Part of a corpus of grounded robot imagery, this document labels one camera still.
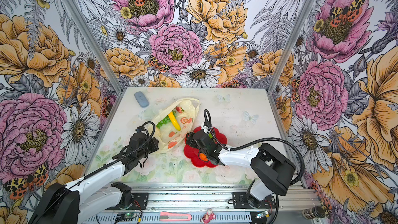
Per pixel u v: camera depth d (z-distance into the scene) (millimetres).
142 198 746
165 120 994
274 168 447
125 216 709
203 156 842
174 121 992
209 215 687
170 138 946
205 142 662
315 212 634
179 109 1052
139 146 662
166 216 703
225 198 766
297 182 459
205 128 780
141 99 1127
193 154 894
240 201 741
